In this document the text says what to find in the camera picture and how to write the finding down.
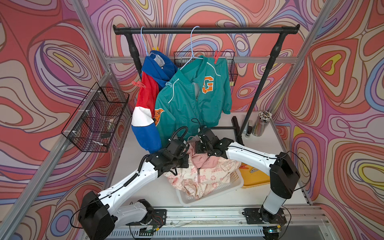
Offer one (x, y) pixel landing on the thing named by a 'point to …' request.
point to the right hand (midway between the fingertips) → (197, 149)
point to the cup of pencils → (263, 120)
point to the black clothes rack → (240, 132)
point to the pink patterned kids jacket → (205, 173)
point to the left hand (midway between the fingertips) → (190, 160)
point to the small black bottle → (249, 130)
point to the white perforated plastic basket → (235, 181)
